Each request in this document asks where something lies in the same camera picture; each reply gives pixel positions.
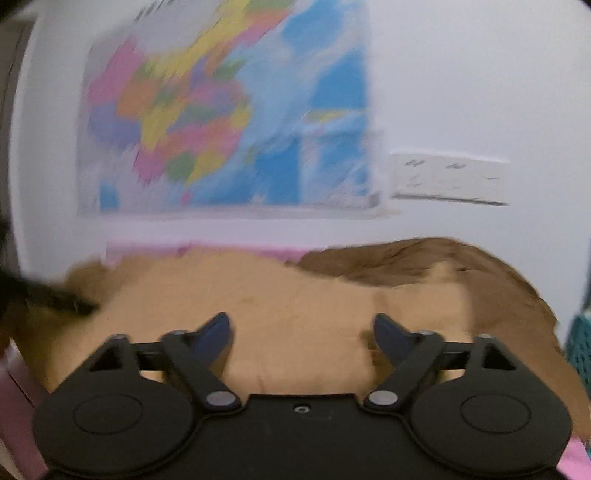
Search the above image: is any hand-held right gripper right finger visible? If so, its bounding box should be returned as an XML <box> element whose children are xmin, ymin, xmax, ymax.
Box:
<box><xmin>364</xmin><ymin>313</ymin><xmax>519</xmax><ymax>412</ymax></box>

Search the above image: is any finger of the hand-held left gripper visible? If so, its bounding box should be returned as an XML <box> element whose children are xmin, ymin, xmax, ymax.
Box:
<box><xmin>0</xmin><ymin>267</ymin><xmax>101</xmax><ymax>319</ymax></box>

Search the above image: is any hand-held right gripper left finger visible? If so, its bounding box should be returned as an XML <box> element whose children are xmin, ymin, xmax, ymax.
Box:
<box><xmin>85</xmin><ymin>312</ymin><xmax>242</xmax><ymax>412</ymax></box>

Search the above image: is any tan down jacket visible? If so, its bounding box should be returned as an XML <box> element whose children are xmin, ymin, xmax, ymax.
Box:
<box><xmin>8</xmin><ymin>237</ymin><xmax>591</xmax><ymax>446</ymax></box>

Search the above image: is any pink bed sheet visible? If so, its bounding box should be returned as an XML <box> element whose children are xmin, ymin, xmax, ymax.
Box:
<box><xmin>0</xmin><ymin>241</ymin><xmax>591</xmax><ymax>480</ymax></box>

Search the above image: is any teal perforated plastic basket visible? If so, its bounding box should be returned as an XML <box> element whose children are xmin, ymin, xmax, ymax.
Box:
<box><xmin>566</xmin><ymin>314</ymin><xmax>591</xmax><ymax>380</ymax></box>

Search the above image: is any white wall socket panel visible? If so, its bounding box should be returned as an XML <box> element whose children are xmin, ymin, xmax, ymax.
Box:
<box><xmin>389</xmin><ymin>151</ymin><xmax>511</xmax><ymax>206</ymax></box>

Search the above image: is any colourful wall map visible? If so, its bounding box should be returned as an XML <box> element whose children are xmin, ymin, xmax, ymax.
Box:
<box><xmin>76</xmin><ymin>0</ymin><xmax>384</xmax><ymax>219</ymax></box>

